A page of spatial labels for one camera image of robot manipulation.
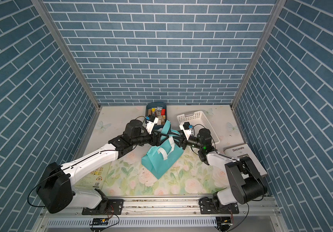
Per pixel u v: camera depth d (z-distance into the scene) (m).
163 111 1.15
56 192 0.41
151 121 0.69
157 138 0.68
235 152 0.91
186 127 0.71
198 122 1.11
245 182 0.44
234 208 0.74
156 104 1.16
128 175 0.85
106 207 0.68
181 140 0.74
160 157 0.75
